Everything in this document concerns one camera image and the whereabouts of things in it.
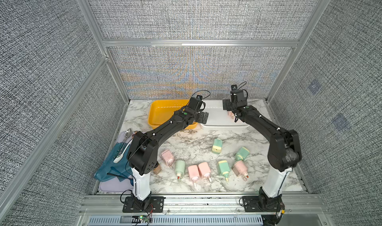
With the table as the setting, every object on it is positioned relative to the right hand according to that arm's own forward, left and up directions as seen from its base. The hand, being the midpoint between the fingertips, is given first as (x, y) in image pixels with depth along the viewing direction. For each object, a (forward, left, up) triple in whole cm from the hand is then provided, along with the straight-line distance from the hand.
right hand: (235, 95), depth 92 cm
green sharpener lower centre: (-40, +10, -14) cm, 43 cm away
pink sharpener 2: (-42, +26, -14) cm, 52 cm away
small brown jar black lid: (-39, +46, -19) cm, 63 cm away
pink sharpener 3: (-41, +20, -14) cm, 48 cm away
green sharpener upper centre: (-26, +12, -15) cm, 32 cm away
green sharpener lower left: (-40, +33, -14) cm, 54 cm away
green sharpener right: (-32, -1, -14) cm, 35 cm away
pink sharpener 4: (-41, +1, -14) cm, 43 cm away
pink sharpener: (-34, +40, -13) cm, 54 cm away
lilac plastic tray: (-47, +63, -18) cm, 80 cm away
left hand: (-9, +21, -4) cm, 23 cm away
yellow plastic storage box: (+5, +51, -21) cm, 55 cm away
